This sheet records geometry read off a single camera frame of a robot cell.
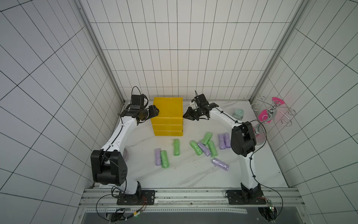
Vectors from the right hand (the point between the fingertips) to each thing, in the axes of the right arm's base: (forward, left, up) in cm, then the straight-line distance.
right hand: (186, 112), depth 96 cm
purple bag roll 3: (-32, -23, -10) cm, 40 cm away
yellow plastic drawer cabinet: (-13, +10, +7) cm, 18 cm away
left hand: (-9, +19, +8) cm, 22 cm away
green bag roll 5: (-13, -15, -11) cm, 23 cm away
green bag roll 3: (-22, -8, -10) cm, 25 cm away
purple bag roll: (-29, +17, -10) cm, 34 cm away
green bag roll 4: (-22, -19, -11) cm, 31 cm away
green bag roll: (-32, +12, -10) cm, 35 cm away
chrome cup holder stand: (-7, -49, +15) cm, 52 cm away
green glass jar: (+4, -39, -4) cm, 39 cm away
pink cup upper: (+5, -57, +11) cm, 59 cm away
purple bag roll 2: (-22, -13, -11) cm, 28 cm away
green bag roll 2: (-22, +6, -10) cm, 25 cm away
